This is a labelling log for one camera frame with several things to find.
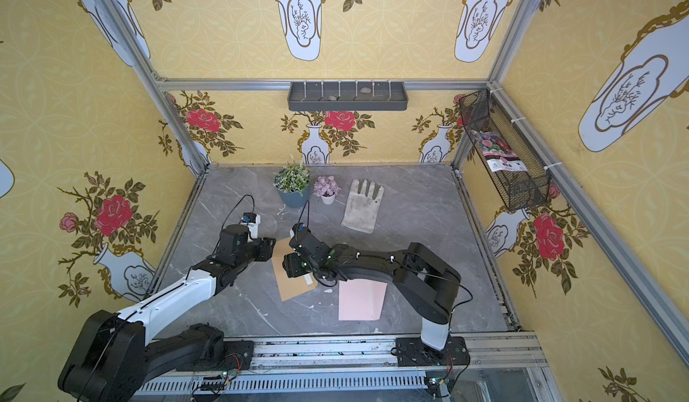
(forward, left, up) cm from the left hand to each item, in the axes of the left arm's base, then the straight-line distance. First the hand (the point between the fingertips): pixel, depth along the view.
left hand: (272, 239), depth 89 cm
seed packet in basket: (+10, -69, +27) cm, 74 cm away
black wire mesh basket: (+8, -80, +14) cm, 81 cm away
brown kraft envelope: (-14, -6, -7) cm, 16 cm away
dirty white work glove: (+15, -31, -7) cm, 36 cm away
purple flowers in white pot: (+20, -18, +2) cm, 27 cm away
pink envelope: (-18, -29, -7) cm, 35 cm away
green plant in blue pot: (+18, -6, +7) cm, 20 cm away
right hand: (-10, -7, -1) cm, 12 cm away
